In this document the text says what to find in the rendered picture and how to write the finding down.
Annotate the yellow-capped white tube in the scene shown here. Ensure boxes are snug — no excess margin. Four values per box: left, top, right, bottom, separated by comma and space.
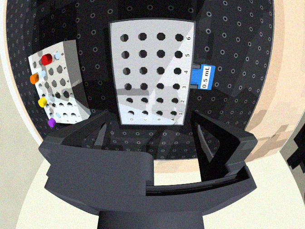
38, 93, 53, 107

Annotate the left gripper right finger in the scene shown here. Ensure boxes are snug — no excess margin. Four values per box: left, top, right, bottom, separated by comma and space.
190, 111, 258, 181

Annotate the orange-capped tube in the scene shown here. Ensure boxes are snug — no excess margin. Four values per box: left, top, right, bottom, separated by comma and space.
30, 70, 46, 84

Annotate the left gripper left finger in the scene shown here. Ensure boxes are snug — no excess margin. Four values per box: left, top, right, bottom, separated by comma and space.
44, 110, 111, 150

